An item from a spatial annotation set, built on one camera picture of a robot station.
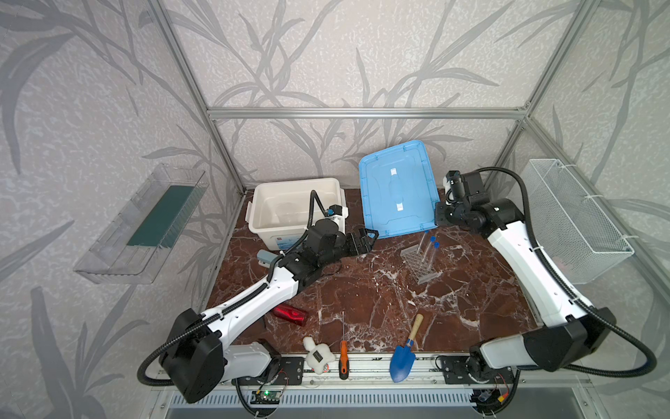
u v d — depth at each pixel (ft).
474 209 1.80
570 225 2.07
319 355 2.38
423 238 2.99
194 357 1.29
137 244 2.07
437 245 3.41
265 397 2.34
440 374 2.44
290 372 2.42
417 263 3.15
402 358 2.46
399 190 2.82
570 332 1.25
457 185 1.90
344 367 2.37
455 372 2.40
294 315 2.65
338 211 2.28
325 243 1.86
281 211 3.44
